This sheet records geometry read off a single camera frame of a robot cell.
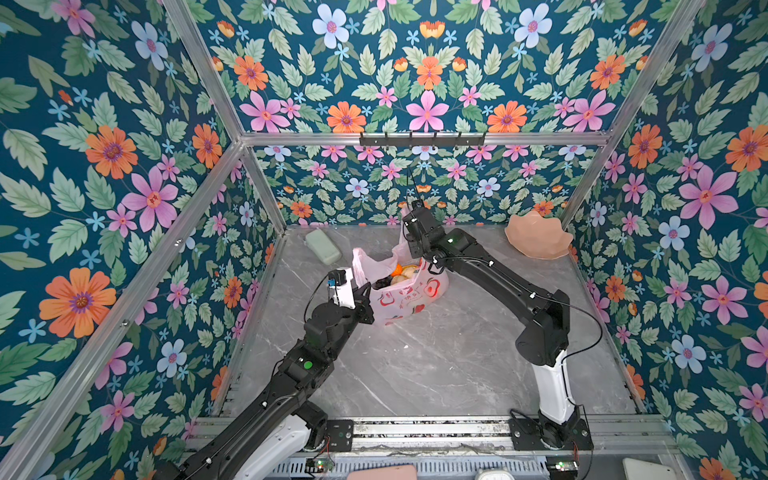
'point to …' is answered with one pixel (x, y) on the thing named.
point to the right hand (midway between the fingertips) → (424, 233)
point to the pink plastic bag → (402, 300)
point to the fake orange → (398, 270)
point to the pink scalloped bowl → (538, 236)
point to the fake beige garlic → (407, 273)
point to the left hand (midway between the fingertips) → (374, 278)
